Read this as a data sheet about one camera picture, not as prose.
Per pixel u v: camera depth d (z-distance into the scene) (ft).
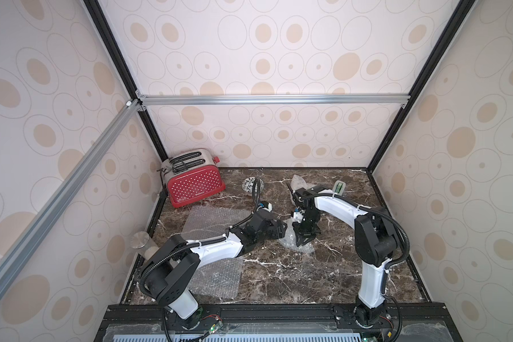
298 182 3.45
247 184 3.60
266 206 2.63
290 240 2.83
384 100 3.04
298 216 2.84
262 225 2.17
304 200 2.32
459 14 2.26
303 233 2.55
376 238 1.69
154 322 2.40
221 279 2.67
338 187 3.48
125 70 2.67
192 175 3.09
